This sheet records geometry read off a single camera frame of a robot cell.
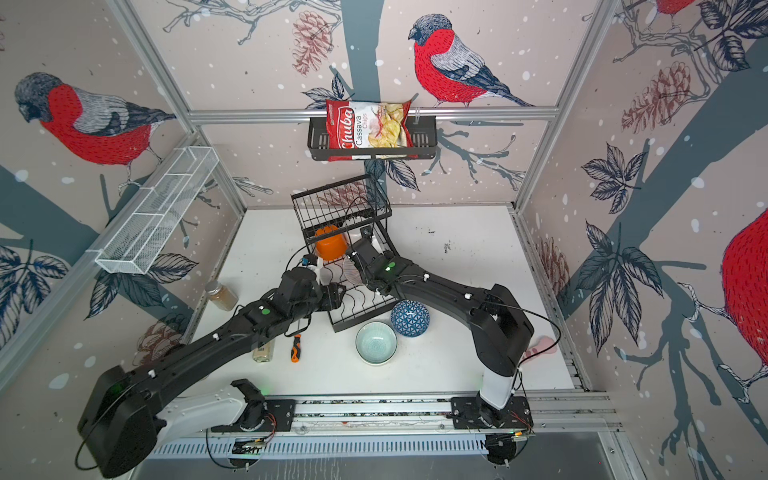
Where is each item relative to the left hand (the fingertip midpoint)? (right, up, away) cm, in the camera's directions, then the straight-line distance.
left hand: (337, 289), depth 80 cm
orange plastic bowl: (-6, +10, +21) cm, 24 cm away
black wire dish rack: (-4, +20, +33) cm, 39 cm away
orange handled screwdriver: (-12, -17, +3) cm, 22 cm away
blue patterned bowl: (+21, -11, +10) cm, 25 cm away
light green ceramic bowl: (+11, -15, +2) cm, 19 cm away
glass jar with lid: (-36, -3, +8) cm, 37 cm away
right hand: (+9, +6, +6) cm, 12 cm away
